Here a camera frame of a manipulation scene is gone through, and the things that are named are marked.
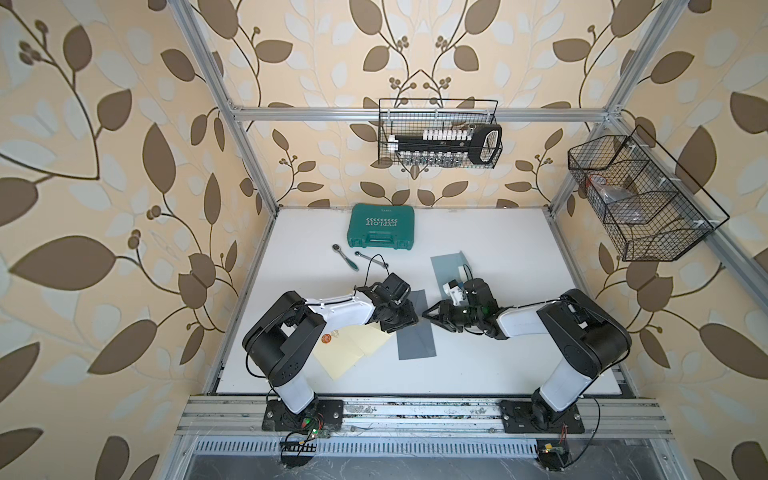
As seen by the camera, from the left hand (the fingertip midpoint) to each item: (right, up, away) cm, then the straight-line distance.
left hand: (413, 318), depth 88 cm
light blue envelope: (+13, +13, +16) cm, 25 cm away
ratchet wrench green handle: (-27, +20, +20) cm, 39 cm away
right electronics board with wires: (+33, -28, -17) cm, 46 cm away
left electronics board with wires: (-29, -28, -15) cm, 43 cm away
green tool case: (-11, +29, +21) cm, 37 cm away
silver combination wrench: (-14, +16, +18) cm, 28 cm away
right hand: (+4, 0, +2) cm, 4 cm away
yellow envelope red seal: (-23, -9, -1) cm, 24 cm away
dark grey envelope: (+1, -6, -1) cm, 6 cm away
